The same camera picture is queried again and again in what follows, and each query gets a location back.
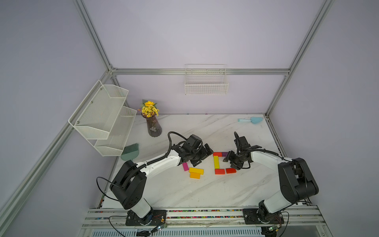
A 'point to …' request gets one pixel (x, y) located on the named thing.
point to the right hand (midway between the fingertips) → (227, 164)
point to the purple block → (224, 154)
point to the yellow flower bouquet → (148, 108)
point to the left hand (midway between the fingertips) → (208, 157)
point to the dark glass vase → (154, 126)
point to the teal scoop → (254, 120)
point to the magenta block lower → (185, 166)
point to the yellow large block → (196, 172)
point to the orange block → (195, 175)
